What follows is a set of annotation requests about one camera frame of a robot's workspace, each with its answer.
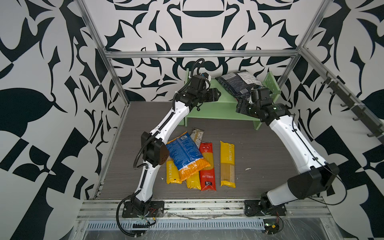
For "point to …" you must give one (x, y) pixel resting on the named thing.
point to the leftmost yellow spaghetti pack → (172, 172)
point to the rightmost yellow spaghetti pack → (227, 164)
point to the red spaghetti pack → (207, 175)
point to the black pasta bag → (239, 83)
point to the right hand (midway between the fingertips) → (244, 104)
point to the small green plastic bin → (182, 122)
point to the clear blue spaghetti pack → (197, 135)
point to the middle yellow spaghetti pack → (193, 181)
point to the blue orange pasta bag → (185, 156)
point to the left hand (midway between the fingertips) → (219, 90)
